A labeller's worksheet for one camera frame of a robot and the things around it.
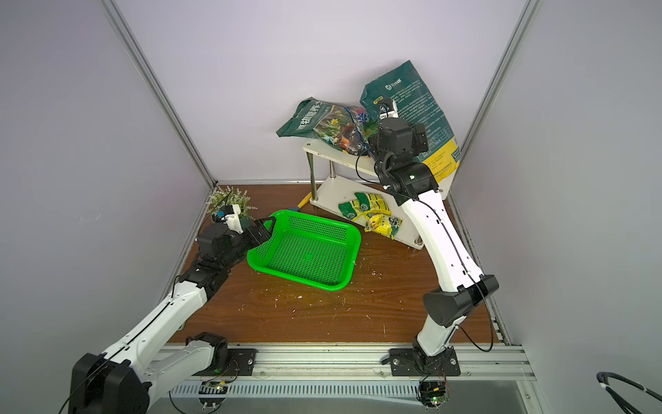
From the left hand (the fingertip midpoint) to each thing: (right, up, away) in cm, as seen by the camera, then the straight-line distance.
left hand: (271, 222), depth 78 cm
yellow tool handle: (+6, +8, +35) cm, 36 cm away
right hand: (+39, +26, -14) cm, 49 cm away
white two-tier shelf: (+17, +12, +32) cm, 38 cm away
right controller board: (+47, -46, -9) cm, 67 cm away
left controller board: (-15, -49, -6) cm, 52 cm away
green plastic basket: (+12, -13, +20) cm, 26 cm away
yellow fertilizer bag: (+38, -2, +14) cm, 40 cm away
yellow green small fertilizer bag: (+31, +5, +20) cm, 37 cm away
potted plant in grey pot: (-20, +8, +14) cm, 26 cm away
